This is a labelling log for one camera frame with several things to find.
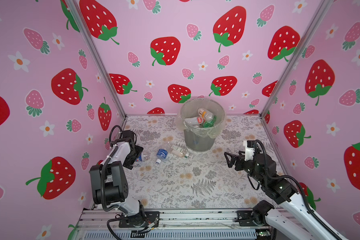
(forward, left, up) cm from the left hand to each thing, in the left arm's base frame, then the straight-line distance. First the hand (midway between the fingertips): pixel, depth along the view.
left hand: (137, 156), depth 91 cm
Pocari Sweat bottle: (+2, -15, 0) cm, 15 cm away
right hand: (-7, -53, +18) cm, 57 cm away
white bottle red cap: (+18, -35, +14) cm, 42 cm away
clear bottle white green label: (+4, -26, 0) cm, 26 cm away
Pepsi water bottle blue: (0, -2, -2) cm, 2 cm away
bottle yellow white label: (+18, -43, +18) cm, 50 cm away
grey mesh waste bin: (+7, -39, +4) cm, 40 cm away
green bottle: (+14, -46, +15) cm, 50 cm away
